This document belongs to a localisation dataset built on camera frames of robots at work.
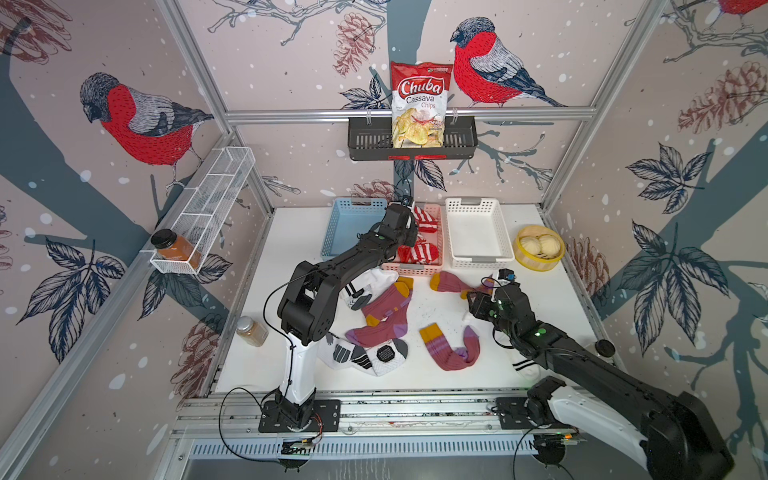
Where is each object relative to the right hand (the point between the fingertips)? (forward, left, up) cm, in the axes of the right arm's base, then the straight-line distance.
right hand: (471, 292), depth 85 cm
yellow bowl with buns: (+20, -26, -4) cm, 34 cm away
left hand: (+22, +17, +8) cm, 28 cm away
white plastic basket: (+29, -8, -9) cm, 31 cm away
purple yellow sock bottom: (-16, +7, -8) cm, 19 cm away
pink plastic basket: (+12, +20, -6) cm, 24 cm away
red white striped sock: (+32, +12, -5) cm, 35 cm away
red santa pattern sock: (+18, +15, -6) cm, 24 cm away
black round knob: (-13, -36, -5) cm, 38 cm away
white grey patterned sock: (-17, +26, -9) cm, 33 cm away
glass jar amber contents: (-14, +61, -1) cm, 63 cm away
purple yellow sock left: (-4, +25, -9) cm, 26 cm away
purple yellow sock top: (+7, +4, -7) cm, 11 cm away
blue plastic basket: (+37, +43, -9) cm, 57 cm away
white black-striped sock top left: (+6, +32, -8) cm, 34 cm away
